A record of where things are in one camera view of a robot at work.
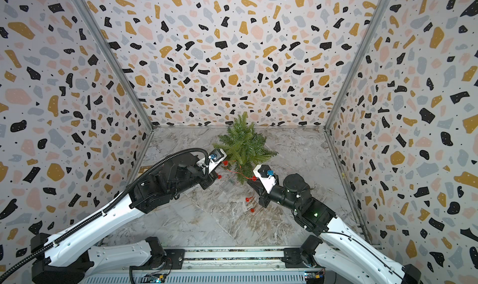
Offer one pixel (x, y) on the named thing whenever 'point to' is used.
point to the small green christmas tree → (244, 147)
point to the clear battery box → (228, 186)
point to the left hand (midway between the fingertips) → (220, 161)
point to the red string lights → (253, 178)
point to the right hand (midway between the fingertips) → (250, 182)
